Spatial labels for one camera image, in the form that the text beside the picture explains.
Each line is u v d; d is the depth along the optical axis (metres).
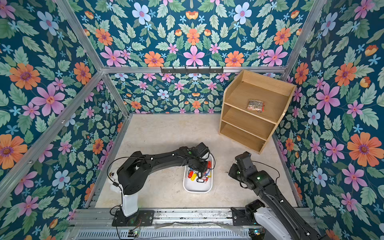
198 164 0.76
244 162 0.58
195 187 0.82
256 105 0.78
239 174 0.65
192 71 0.94
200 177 0.86
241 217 0.74
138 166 0.54
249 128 0.90
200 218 0.75
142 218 0.73
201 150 0.71
